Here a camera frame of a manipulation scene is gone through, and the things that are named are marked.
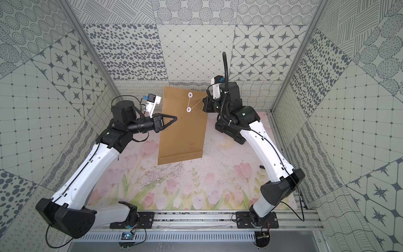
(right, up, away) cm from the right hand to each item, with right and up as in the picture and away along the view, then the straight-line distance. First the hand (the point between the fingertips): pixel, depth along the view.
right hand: (203, 102), depth 70 cm
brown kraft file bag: (-8, -17, -3) cm, 19 cm away
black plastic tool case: (+14, -11, +34) cm, 39 cm away
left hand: (-9, -9, -8) cm, 15 cm away
